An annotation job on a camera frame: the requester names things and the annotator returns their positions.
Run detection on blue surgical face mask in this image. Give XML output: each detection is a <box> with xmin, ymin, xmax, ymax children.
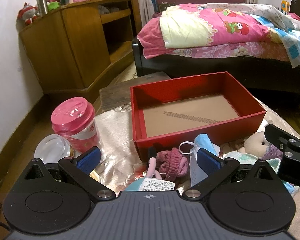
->
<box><xmin>179</xmin><ymin>134</ymin><xmax>220</xmax><ymax>186</ymax></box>

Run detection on purple cloth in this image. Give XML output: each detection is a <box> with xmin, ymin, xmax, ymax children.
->
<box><xmin>262</xmin><ymin>144</ymin><xmax>283</xmax><ymax>160</ymax></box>

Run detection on cream teddy bear plush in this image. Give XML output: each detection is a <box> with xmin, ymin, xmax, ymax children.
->
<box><xmin>238</xmin><ymin>132</ymin><xmax>270</xmax><ymax>158</ymax></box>

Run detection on mint green towel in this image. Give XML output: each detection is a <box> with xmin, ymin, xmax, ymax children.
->
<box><xmin>222</xmin><ymin>151</ymin><xmax>281</xmax><ymax>173</ymax></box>

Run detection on clear lidded glass jar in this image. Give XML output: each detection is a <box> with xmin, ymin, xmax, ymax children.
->
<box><xmin>34</xmin><ymin>134</ymin><xmax>76</xmax><ymax>164</ymax></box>

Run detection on beige floral tablecloth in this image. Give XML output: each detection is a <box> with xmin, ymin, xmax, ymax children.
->
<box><xmin>93</xmin><ymin>99</ymin><xmax>300</xmax><ymax>239</ymax></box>

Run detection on pink lidded plastic jar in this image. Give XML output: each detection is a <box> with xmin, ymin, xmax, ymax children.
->
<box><xmin>51</xmin><ymin>97</ymin><xmax>101</xmax><ymax>153</ymax></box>

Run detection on red cardboard box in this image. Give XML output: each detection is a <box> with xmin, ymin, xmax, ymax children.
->
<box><xmin>130</xmin><ymin>72</ymin><xmax>266</xmax><ymax>161</ymax></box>

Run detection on wooden cabinet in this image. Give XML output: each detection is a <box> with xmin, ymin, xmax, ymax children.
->
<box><xmin>19</xmin><ymin>0</ymin><xmax>142</xmax><ymax>101</ymax></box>

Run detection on blue checkered blanket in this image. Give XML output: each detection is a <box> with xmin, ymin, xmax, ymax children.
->
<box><xmin>201</xmin><ymin>3</ymin><xmax>300</xmax><ymax>68</ymax></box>

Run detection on pink floral quilt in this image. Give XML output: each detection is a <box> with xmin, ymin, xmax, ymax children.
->
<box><xmin>137</xmin><ymin>3</ymin><xmax>290</xmax><ymax>62</ymax></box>

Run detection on red santa plush toy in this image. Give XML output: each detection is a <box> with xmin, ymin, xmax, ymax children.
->
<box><xmin>17</xmin><ymin>2</ymin><xmax>38</xmax><ymax>26</ymax></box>

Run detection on green toy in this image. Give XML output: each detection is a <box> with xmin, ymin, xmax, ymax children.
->
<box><xmin>47</xmin><ymin>1</ymin><xmax>61</xmax><ymax>11</ymax></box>

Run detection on yellow toy box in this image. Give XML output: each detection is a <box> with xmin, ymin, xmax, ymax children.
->
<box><xmin>281</xmin><ymin>0</ymin><xmax>290</xmax><ymax>14</ymax></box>

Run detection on steel thermos bottle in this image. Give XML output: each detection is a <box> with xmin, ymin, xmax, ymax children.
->
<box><xmin>36</xmin><ymin>0</ymin><xmax>49</xmax><ymax>17</ymax></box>

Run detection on bed with dark frame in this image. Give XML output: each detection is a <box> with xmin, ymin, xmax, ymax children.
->
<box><xmin>132</xmin><ymin>3</ymin><xmax>300</xmax><ymax>108</ymax></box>

